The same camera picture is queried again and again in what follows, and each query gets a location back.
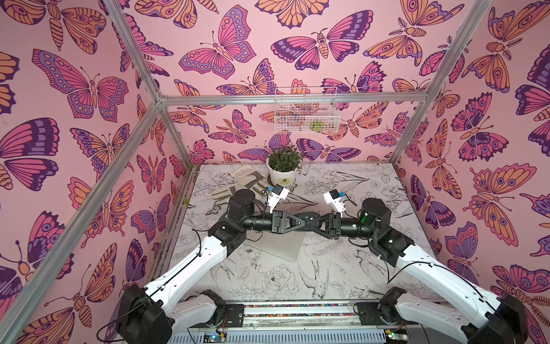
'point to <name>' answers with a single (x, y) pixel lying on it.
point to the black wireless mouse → (304, 216)
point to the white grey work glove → (247, 175)
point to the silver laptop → (283, 245)
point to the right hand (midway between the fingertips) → (309, 225)
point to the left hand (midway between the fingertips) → (303, 225)
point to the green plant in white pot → (283, 165)
